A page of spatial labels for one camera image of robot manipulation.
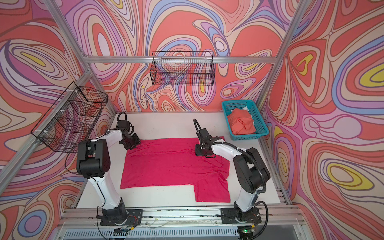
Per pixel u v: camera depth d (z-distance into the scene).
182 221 0.73
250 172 0.47
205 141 0.71
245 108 1.15
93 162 0.52
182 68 0.99
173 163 0.96
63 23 0.73
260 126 1.03
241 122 1.02
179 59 0.87
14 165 0.53
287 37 0.79
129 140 0.86
